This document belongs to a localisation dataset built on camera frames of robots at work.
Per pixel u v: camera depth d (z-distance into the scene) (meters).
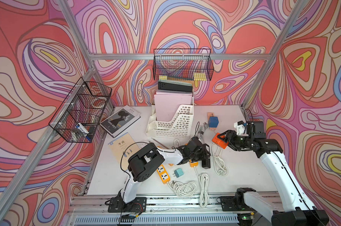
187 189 0.78
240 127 0.69
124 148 0.96
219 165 0.88
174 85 0.93
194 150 0.72
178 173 0.83
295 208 0.38
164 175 0.81
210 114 1.11
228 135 0.66
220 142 0.71
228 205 0.73
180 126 0.88
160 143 0.98
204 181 0.78
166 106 0.89
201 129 1.01
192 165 0.86
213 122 1.00
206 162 0.84
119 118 1.08
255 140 0.55
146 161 0.53
